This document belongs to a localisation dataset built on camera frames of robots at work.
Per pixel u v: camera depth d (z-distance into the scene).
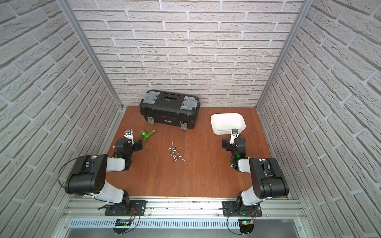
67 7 0.70
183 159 0.90
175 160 0.90
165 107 0.95
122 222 0.73
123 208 0.68
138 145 0.89
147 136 1.00
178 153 0.92
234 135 0.81
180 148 0.95
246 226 0.71
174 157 0.92
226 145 0.85
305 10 0.70
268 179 0.44
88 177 0.45
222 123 1.07
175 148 0.95
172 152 0.94
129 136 0.81
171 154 0.92
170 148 0.95
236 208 0.73
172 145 0.97
